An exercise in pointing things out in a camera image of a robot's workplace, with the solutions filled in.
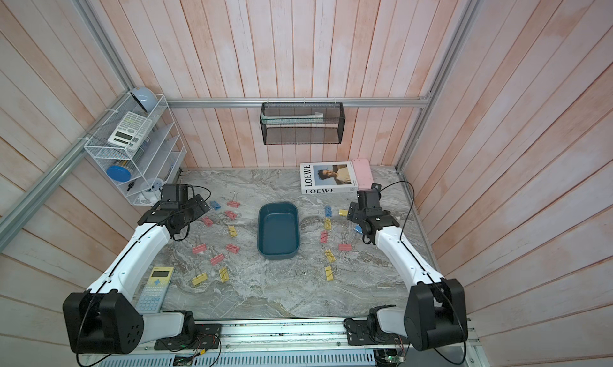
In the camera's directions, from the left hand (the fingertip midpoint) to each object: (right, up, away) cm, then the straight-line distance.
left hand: (196, 212), depth 85 cm
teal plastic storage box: (+29, -9, +11) cm, 32 cm away
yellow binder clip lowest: (+48, -22, +1) cm, 53 cm away
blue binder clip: (+50, -1, +19) cm, 54 cm away
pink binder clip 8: (+56, -15, +8) cm, 58 cm away
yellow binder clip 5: (+57, -2, +20) cm, 60 cm away
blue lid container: (-21, +13, -8) cm, 27 cm away
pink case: (+69, +16, +31) cm, 77 cm away
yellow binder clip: (+9, -8, +13) cm, 18 cm away
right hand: (+63, +1, +3) cm, 63 cm away
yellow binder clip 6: (+49, -17, +5) cm, 53 cm away
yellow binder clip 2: (+2, -24, 0) cm, 24 cm away
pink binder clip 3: (-2, -5, +15) cm, 16 cm away
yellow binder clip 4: (+50, -6, +14) cm, 52 cm away
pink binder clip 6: (+6, -19, +4) cm, 20 cm away
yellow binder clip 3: (+10, -23, 0) cm, 25 cm away
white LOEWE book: (+51, +14, +27) cm, 59 cm away
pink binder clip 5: (+12, -15, +7) cm, 21 cm away
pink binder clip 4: (-2, -16, +8) cm, 17 cm away
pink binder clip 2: (+8, -3, +17) cm, 19 cm away
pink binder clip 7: (+48, -11, +11) cm, 50 cm away
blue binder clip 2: (+62, -9, +13) cm, 64 cm away
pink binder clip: (+7, +2, +22) cm, 23 cm away
